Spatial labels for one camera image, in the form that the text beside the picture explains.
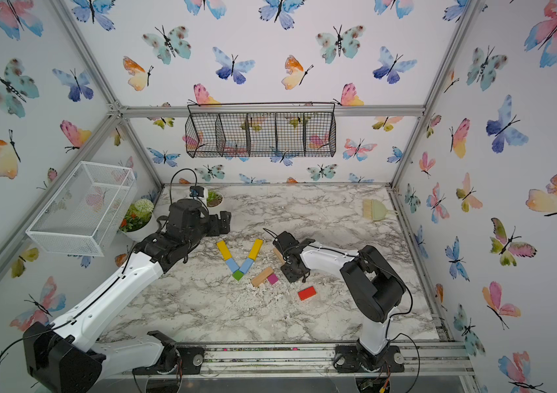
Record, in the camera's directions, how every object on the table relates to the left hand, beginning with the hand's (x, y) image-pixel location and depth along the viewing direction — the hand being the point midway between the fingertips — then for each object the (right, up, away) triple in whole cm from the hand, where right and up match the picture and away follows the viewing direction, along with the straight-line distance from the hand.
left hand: (219, 212), depth 78 cm
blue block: (+1, -21, +16) cm, 26 cm away
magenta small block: (+16, -25, +13) cm, 32 cm away
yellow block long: (-4, -15, +20) cm, 26 cm away
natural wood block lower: (+12, -24, +13) cm, 30 cm away
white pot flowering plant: (-35, -4, +16) cm, 38 cm away
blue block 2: (+6, -20, +15) cm, 26 cm away
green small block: (+3, -23, +13) cm, 27 cm away
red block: (+29, -29, +9) cm, 42 cm away
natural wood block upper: (+19, -13, -1) cm, 23 cm away
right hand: (+25, -21, +14) cm, 36 cm away
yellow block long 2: (+9, -15, +21) cm, 27 cm away
